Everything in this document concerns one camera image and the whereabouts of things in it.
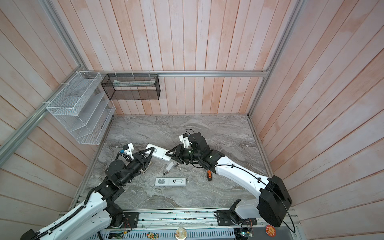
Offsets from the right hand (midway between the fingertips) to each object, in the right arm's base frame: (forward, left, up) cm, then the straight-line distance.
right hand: (166, 155), depth 71 cm
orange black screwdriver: (-1, -23, -21) cm, 31 cm away
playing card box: (-5, +8, -2) cm, 10 cm away
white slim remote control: (-5, 0, -22) cm, 22 cm away
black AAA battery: (+7, -3, -23) cm, 24 cm away
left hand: (+1, +5, +1) cm, 6 cm away
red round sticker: (-27, -51, -23) cm, 62 cm away
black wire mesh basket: (+53, +31, +2) cm, 62 cm away
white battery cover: (+5, +2, -23) cm, 24 cm away
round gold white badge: (-29, -7, -23) cm, 38 cm away
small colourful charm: (-30, +6, -22) cm, 38 cm away
